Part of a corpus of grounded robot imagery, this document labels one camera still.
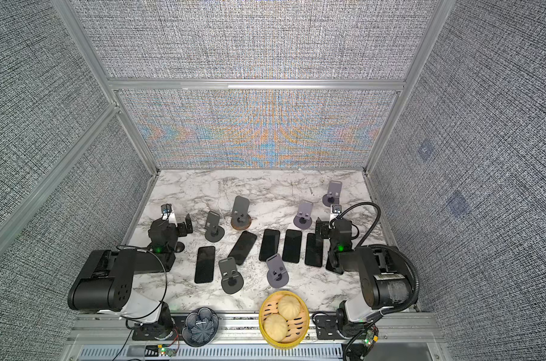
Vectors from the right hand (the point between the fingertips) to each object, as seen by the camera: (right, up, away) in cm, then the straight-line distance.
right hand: (332, 212), depth 93 cm
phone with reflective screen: (-16, -14, -1) cm, 22 cm away
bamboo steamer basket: (-17, -35, -22) cm, 45 cm away
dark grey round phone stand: (-49, -9, 0) cm, 50 cm away
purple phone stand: (+4, +8, +10) cm, 13 cm away
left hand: (-63, 0, -1) cm, 63 cm away
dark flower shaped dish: (-48, -36, -20) cm, 63 cm away
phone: (-51, -21, -7) cm, 55 cm away
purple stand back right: (-11, -4, +5) cm, 13 cm away
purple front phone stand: (-23, -22, -13) cm, 34 cm away
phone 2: (-26, -14, +1) cm, 29 cm away
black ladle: (-62, -14, -3) cm, 63 cm away
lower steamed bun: (-24, -33, -25) cm, 48 cm away
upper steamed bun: (-20, -28, -22) cm, 41 cm away
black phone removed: (-8, -15, -2) cm, 17 cm away
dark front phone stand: (-39, -25, -11) cm, 48 cm away
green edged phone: (-6, -14, -23) cm, 28 cm away
